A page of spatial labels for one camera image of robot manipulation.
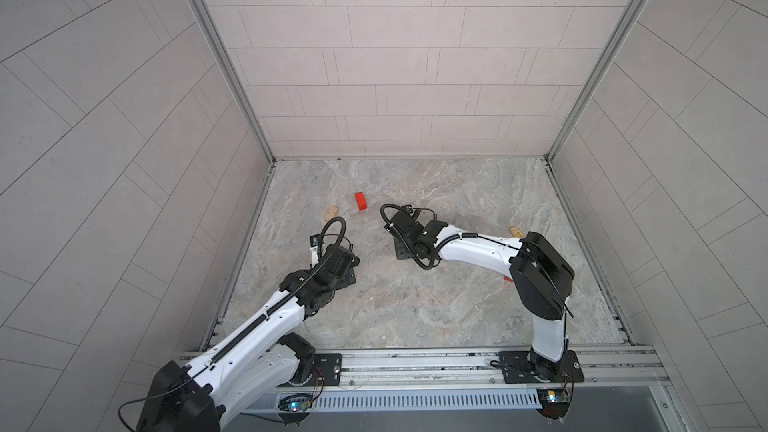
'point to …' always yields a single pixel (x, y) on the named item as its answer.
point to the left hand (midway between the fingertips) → (342, 268)
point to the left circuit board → (294, 408)
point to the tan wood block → (331, 213)
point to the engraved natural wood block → (515, 232)
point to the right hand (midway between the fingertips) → (401, 249)
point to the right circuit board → (555, 402)
